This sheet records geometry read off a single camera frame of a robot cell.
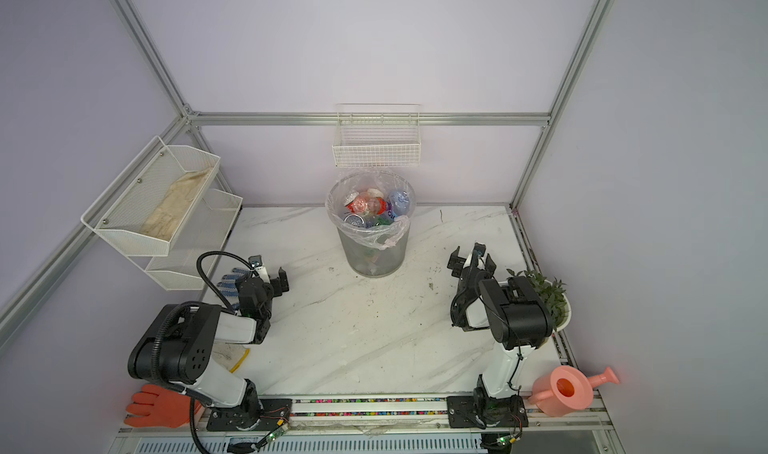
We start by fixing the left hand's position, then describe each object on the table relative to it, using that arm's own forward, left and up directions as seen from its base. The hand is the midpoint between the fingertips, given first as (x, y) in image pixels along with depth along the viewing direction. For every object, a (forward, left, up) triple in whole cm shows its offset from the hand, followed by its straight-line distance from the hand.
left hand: (264, 272), depth 93 cm
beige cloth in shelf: (+3, +18, +23) cm, 30 cm away
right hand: (+6, -67, +5) cm, 67 cm away
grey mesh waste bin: (+2, -33, +6) cm, 33 cm away
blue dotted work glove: (-2, +13, -7) cm, 15 cm away
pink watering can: (-35, -81, +5) cm, 88 cm away
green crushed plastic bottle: (+6, -38, +18) cm, 43 cm away
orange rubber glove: (-36, +19, -7) cm, 42 cm away
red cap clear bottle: (+14, -29, +17) cm, 36 cm away
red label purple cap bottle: (+13, -37, +17) cm, 42 cm away
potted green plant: (-13, -83, +12) cm, 85 cm away
